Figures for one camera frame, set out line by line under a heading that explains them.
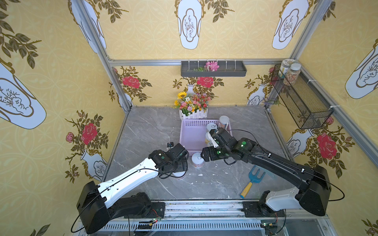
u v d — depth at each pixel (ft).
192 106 3.28
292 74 2.62
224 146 1.89
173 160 1.88
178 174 2.74
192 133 3.37
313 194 1.26
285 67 2.80
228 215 2.40
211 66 2.89
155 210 2.40
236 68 3.03
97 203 1.27
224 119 3.11
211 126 3.32
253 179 2.75
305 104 2.68
